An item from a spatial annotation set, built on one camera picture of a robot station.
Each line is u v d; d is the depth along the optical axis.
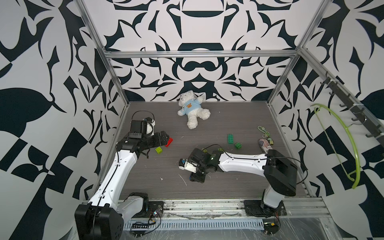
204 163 0.64
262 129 1.05
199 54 0.92
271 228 0.70
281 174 0.45
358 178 0.57
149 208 0.72
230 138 0.99
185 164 0.73
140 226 0.73
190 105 1.08
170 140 0.99
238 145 0.95
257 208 0.74
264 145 0.94
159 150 0.94
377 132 0.50
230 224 0.71
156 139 0.69
